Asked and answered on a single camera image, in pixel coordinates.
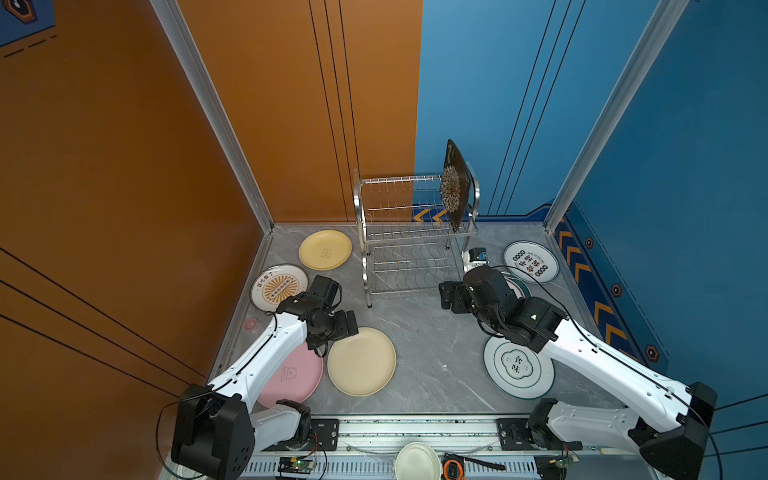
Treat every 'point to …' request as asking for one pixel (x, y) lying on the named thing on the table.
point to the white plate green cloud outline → (516, 370)
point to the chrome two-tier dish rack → (407, 245)
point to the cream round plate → (362, 364)
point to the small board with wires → (556, 463)
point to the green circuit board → (295, 465)
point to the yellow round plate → (325, 249)
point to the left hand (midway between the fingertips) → (344, 330)
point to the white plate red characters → (534, 259)
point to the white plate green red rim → (519, 289)
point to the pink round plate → (297, 380)
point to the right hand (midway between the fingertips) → (449, 287)
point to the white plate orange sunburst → (275, 283)
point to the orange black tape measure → (453, 466)
